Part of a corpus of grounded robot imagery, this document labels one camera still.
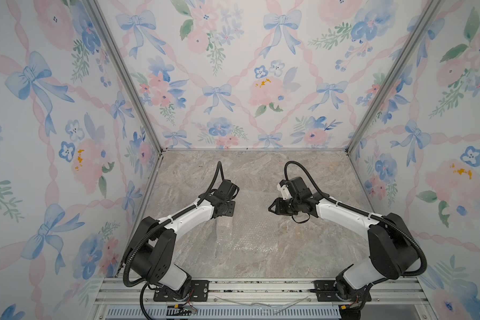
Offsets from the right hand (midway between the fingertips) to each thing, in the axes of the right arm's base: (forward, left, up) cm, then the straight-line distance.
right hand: (273, 208), depth 88 cm
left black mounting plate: (-31, +29, -7) cm, 43 cm away
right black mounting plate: (-31, -17, -7) cm, 36 cm away
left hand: (+2, +20, -1) cm, 20 cm away
